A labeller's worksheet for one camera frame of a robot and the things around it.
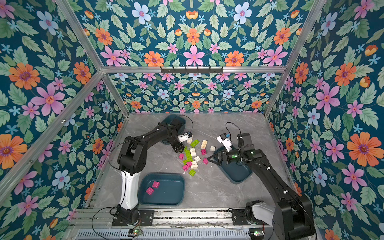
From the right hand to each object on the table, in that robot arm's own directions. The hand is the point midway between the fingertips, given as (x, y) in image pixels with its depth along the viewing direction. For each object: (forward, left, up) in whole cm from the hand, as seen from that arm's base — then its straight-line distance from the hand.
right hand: (213, 156), depth 76 cm
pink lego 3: (+6, +4, -17) cm, 19 cm away
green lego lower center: (+6, +17, -18) cm, 25 cm away
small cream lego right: (+15, -1, -17) cm, 23 cm away
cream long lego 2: (+19, +5, -17) cm, 26 cm away
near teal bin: (-11, +29, -18) cm, 36 cm away
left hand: (+17, +19, -14) cm, 29 cm away
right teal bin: (-2, -13, -14) cm, 19 cm away
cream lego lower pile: (+3, +11, -16) cm, 20 cm away
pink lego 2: (+12, +5, -16) cm, 21 cm away
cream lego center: (+12, +12, -16) cm, 23 cm away
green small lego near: (-1, +12, -17) cm, 21 cm away
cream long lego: (+21, +15, -16) cm, 30 cm away
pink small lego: (-8, +32, -16) cm, 37 cm away
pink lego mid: (+9, +20, -16) cm, 27 cm away
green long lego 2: (+10, +15, -17) cm, 25 cm away
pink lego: (-12, +35, -17) cm, 41 cm away
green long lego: (+20, +11, -17) cm, 28 cm away
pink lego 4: (+2, +16, -16) cm, 22 cm away
